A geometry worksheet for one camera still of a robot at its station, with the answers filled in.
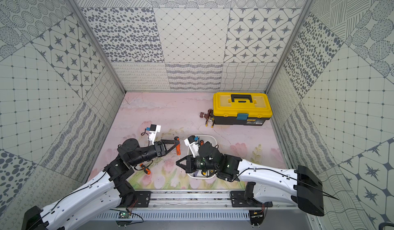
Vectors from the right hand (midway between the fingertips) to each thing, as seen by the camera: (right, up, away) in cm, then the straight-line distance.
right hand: (177, 164), depth 67 cm
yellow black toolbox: (+41, +24, +23) cm, 53 cm away
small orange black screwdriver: (-20, -9, +15) cm, 26 cm away
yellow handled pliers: (+16, +19, +37) cm, 44 cm away
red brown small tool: (+11, +20, +37) cm, 43 cm away
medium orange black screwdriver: (0, +6, 0) cm, 7 cm away
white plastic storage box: (+10, -11, +13) cm, 20 cm away
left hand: (0, +11, -2) cm, 11 cm away
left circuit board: (-26, -26, +4) cm, 37 cm away
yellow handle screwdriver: (+12, -10, +14) cm, 21 cm away
